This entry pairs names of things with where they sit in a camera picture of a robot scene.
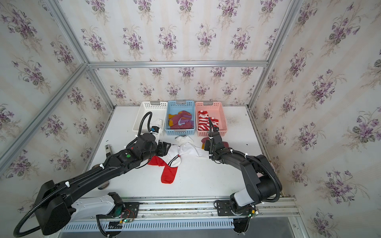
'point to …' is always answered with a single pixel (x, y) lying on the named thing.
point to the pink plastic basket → (216, 109)
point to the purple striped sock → (186, 118)
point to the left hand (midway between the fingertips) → (168, 144)
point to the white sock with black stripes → (173, 159)
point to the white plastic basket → (158, 109)
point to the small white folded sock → (184, 140)
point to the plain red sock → (168, 173)
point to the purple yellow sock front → (173, 121)
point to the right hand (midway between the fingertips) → (211, 141)
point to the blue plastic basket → (173, 107)
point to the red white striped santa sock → (203, 123)
